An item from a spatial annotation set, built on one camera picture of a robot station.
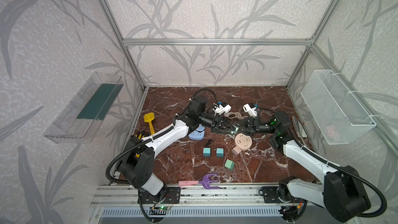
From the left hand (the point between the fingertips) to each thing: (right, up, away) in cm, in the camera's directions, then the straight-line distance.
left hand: (231, 128), depth 65 cm
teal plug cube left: (-11, -17, +21) cm, 29 cm away
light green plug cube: (+1, -22, +16) cm, 27 cm away
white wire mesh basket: (+44, +6, -2) cm, 45 cm away
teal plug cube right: (-4, -17, +21) cm, 28 cm away
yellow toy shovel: (-50, +1, +37) cm, 62 cm away
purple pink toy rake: (-11, -29, +12) cm, 33 cm away
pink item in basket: (+49, -2, +9) cm, 50 cm away
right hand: (+2, +2, +2) cm, 4 cm away
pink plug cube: (+6, -16, +21) cm, 28 cm away
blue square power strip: (-16, -8, +26) cm, 32 cm away
